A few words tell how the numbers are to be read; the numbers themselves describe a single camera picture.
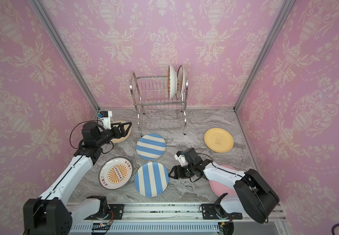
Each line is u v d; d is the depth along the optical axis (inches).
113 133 27.5
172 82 29.3
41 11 28.0
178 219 29.1
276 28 29.5
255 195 16.4
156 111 47.3
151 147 38.4
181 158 31.5
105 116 27.4
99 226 28.8
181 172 29.3
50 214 15.5
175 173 29.3
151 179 33.6
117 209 29.8
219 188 31.7
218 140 40.1
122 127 27.5
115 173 34.4
